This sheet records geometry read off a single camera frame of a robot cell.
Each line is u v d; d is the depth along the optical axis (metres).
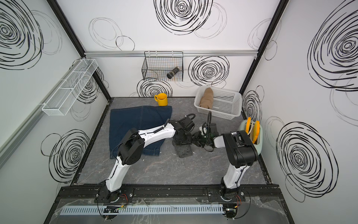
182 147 0.85
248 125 0.78
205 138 0.85
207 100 1.11
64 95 0.74
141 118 1.05
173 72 0.91
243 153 0.49
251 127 0.79
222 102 1.16
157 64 0.96
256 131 0.74
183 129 0.69
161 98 1.11
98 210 0.68
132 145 0.57
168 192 0.75
